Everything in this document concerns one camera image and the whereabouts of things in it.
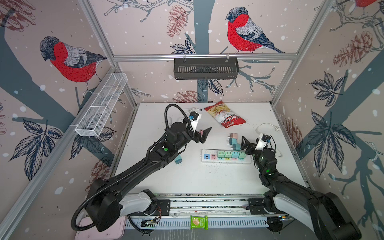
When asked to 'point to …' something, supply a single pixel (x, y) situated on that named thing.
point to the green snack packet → (199, 222)
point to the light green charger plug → (242, 154)
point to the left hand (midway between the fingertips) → (203, 123)
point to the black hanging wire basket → (206, 68)
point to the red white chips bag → (223, 113)
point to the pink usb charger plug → (234, 135)
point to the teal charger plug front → (235, 154)
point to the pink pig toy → (201, 132)
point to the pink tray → (116, 232)
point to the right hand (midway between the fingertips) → (248, 139)
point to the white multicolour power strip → (210, 156)
